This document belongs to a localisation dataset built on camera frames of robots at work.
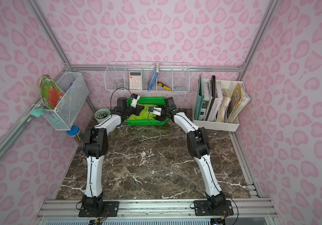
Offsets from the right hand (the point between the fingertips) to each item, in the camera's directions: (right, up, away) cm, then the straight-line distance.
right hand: (154, 110), depth 102 cm
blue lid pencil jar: (-45, -15, -20) cm, 51 cm away
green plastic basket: (0, +9, +14) cm, 17 cm away
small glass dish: (-23, +16, -9) cm, 29 cm away
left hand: (-10, +4, +2) cm, 11 cm away
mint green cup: (-35, -3, -10) cm, 36 cm away
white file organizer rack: (+43, +4, -8) cm, 43 cm away
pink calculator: (-12, +20, -7) cm, 25 cm away
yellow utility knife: (+7, +17, -5) cm, 19 cm away
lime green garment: (-6, -3, -2) cm, 7 cm away
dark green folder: (+29, +7, -17) cm, 34 cm away
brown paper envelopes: (+56, +7, -12) cm, 58 cm away
